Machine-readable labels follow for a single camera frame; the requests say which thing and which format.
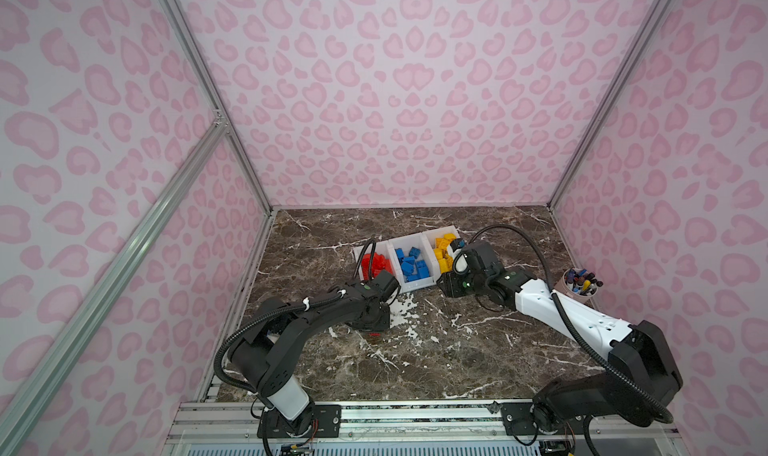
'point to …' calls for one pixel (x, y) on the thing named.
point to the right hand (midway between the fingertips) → (446, 280)
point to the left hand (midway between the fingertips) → (382, 325)
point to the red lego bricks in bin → (379, 264)
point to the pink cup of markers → (578, 284)
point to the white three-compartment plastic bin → (423, 240)
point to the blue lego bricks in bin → (412, 268)
